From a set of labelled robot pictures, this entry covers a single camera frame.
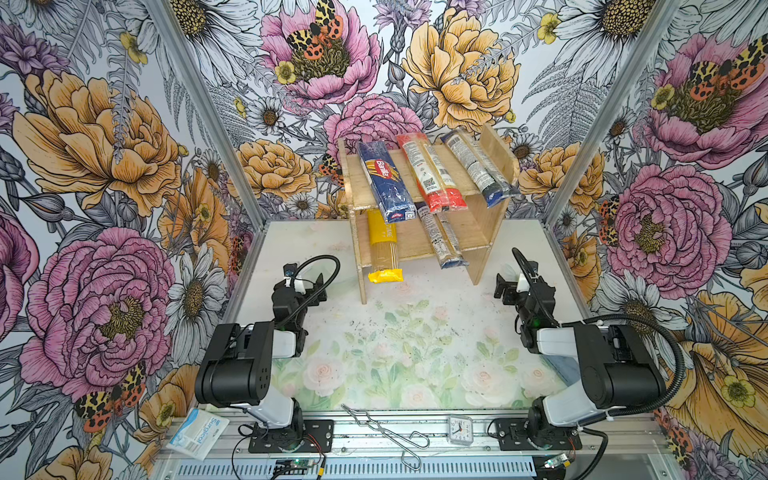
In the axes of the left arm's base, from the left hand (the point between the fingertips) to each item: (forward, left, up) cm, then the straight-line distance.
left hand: (308, 282), depth 94 cm
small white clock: (-39, -42, -7) cm, 58 cm away
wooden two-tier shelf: (+11, -51, +13) cm, 54 cm away
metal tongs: (-41, -32, -9) cm, 52 cm away
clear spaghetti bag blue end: (+4, -40, +16) cm, 43 cm away
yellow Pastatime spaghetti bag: (0, -24, +15) cm, 28 cm away
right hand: (-1, -63, +1) cm, 63 cm away
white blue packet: (-39, +22, -8) cm, 46 cm away
